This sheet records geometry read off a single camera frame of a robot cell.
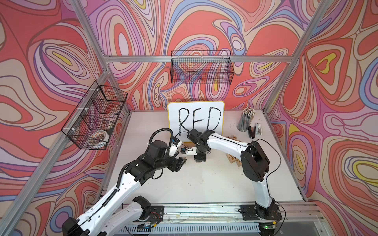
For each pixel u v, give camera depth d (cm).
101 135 72
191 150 79
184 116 88
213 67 96
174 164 65
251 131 105
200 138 67
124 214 56
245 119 98
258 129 105
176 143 64
